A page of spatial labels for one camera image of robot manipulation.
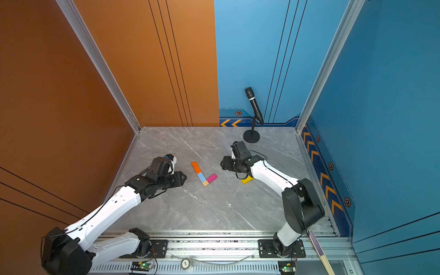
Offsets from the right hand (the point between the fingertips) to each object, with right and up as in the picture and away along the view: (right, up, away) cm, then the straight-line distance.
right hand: (225, 164), depth 89 cm
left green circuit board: (-35, -40, -18) cm, 57 cm away
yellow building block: (+12, -9, +5) cm, 16 cm away
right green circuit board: (+26, -41, -18) cm, 52 cm away
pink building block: (-8, -9, +7) cm, 14 cm away
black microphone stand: (+18, +16, +26) cm, 36 cm away
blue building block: (-13, -8, +5) cm, 16 cm away
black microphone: (+15, +37, +8) cm, 41 cm away
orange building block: (-17, -3, +11) cm, 21 cm away
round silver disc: (-15, -36, -23) cm, 45 cm away
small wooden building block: (-11, -11, +3) cm, 16 cm away
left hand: (-19, -4, -7) cm, 21 cm away
